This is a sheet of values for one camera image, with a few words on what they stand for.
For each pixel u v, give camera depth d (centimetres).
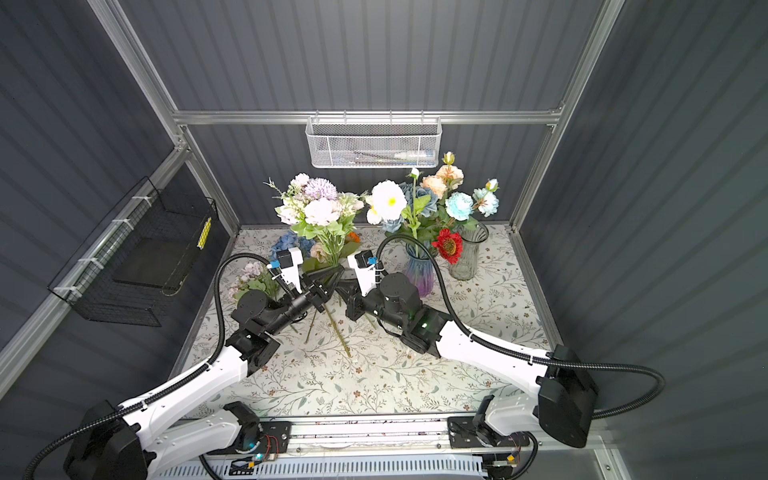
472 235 94
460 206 74
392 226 77
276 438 72
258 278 94
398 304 54
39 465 37
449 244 79
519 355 44
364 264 59
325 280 66
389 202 54
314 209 54
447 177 79
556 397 39
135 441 40
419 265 88
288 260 59
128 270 72
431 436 75
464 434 73
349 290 63
